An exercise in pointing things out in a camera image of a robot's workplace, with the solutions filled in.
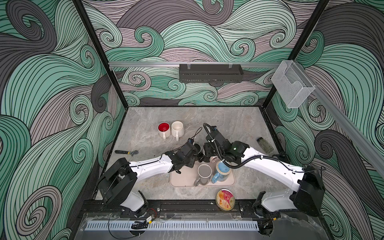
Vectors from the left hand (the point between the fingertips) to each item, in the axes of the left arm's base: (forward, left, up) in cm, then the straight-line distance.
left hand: (192, 156), depth 86 cm
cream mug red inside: (+22, +20, -3) cm, 29 cm away
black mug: (0, -3, +4) cm, 5 cm away
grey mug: (-9, -7, 0) cm, 11 cm away
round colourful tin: (-22, -17, -2) cm, 28 cm away
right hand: (+1, -8, +10) cm, 12 cm away
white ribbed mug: (+21, +10, -2) cm, 23 cm away
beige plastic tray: (-11, +2, -3) cm, 12 cm away
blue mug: (-11, -16, +6) cm, 20 cm away
